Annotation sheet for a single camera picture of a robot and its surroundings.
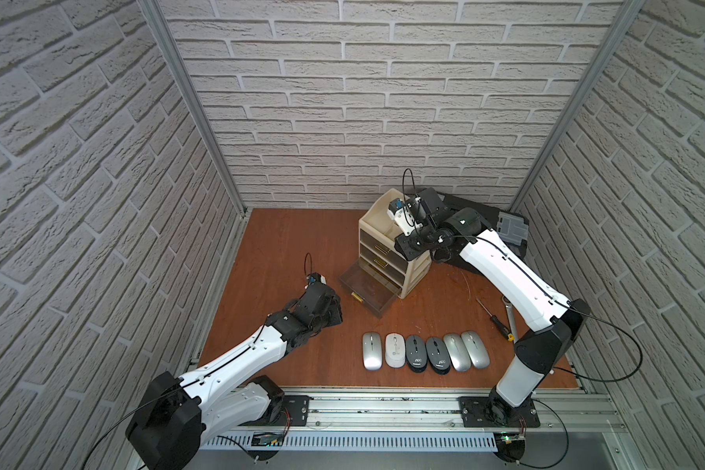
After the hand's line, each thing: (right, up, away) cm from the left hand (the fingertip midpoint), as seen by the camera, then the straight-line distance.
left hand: (343, 303), depth 83 cm
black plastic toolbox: (+54, +23, +9) cm, 59 cm away
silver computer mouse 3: (+39, -14, 0) cm, 42 cm away
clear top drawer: (+12, +16, -1) cm, 20 cm away
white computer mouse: (+15, -13, -1) cm, 20 cm away
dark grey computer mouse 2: (+27, -15, -1) cm, 31 cm away
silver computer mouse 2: (+34, -15, 0) cm, 37 cm away
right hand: (+18, +18, -5) cm, 26 cm away
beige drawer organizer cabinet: (+10, +20, -2) cm, 23 cm away
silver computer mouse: (+8, -14, 0) cm, 16 cm away
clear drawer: (+12, +11, +5) cm, 17 cm away
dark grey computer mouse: (+21, -14, 0) cm, 26 cm away
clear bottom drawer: (+8, +3, +14) cm, 17 cm away
